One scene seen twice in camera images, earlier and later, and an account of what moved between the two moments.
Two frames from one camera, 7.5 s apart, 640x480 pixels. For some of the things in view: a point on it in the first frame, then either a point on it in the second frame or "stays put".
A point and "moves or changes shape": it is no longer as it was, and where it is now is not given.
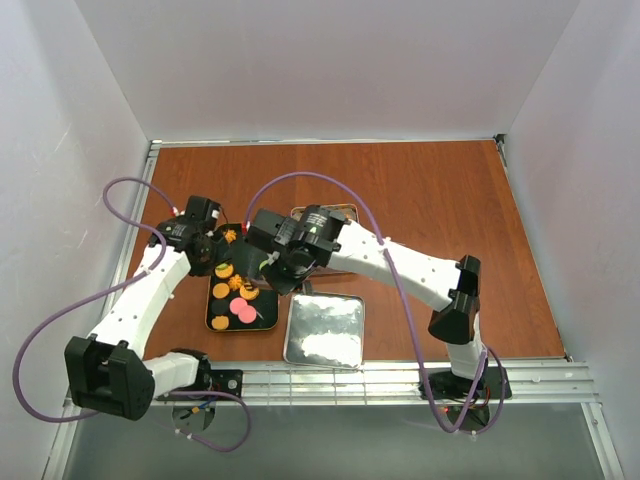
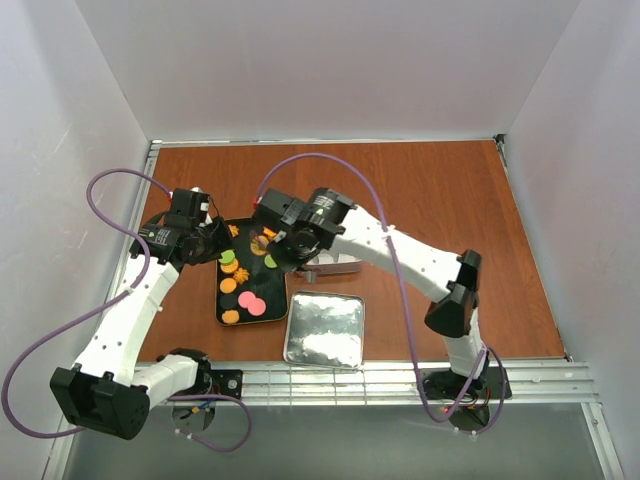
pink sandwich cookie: x=236 y=304 → x=245 y=298
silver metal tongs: x=307 y=287 moves or changes shape
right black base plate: x=448 y=385 stays put
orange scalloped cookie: x=220 y=322 → x=230 y=316
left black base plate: x=227 y=381 stays put
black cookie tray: x=234 y=304 moves or changes shape
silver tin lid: x=325 y=330 stays put
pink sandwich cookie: x=247 y=314 → x=256 y=307
